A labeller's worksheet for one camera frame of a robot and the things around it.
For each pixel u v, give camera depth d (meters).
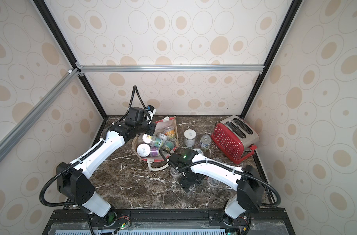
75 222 0.73
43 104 0.68
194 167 0.52
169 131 0.92
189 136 0.96
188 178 0.68
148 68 1.72
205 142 0.95
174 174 0.83
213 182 0.80
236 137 0.85
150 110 0.71
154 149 0.89
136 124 0.62
